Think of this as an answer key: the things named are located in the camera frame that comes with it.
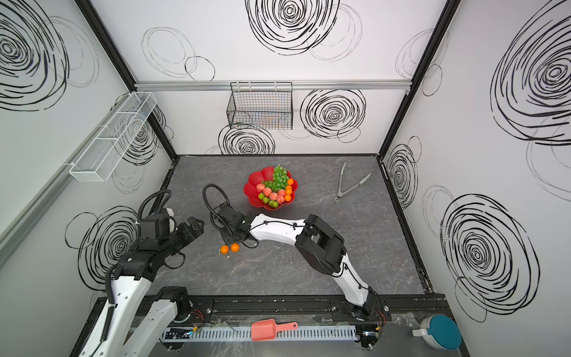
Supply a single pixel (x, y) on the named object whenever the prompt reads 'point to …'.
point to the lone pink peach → (281, 192)
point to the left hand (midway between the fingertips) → (194, 227)
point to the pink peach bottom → (267, 191)
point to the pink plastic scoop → (267, 329)
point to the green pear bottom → (276, 204)
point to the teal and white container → (440, 331)
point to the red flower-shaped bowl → (257, 177)
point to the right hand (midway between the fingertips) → (228, 233)
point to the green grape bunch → (279, 181)
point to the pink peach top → (280, 198)
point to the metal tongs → (341, 193)
